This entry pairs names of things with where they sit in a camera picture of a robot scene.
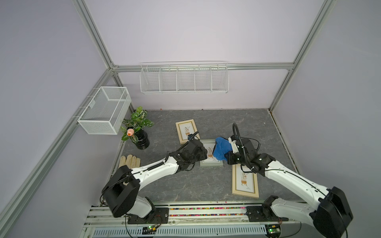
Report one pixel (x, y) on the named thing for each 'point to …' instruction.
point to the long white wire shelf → (209, 77)
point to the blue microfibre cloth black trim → (222, 147)
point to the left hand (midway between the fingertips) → (204, 153)
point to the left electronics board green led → (149, 230)
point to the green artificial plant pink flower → (138, 121)
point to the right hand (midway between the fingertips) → (225, 153)
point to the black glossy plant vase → (144, 142)
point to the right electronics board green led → (273, 230)
